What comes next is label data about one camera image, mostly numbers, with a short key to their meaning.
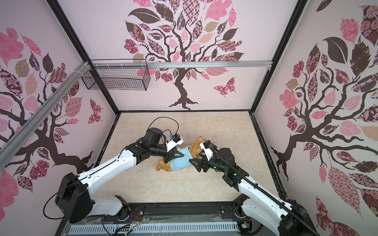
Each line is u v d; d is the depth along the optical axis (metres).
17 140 0.52
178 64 0.93
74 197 0.40
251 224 0.71
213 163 0.66
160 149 0.66
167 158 0.67
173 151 0.68
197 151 0.73
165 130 0.67
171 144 0.67
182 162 0.73
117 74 0.95
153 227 0.70
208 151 0.66
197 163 0.68
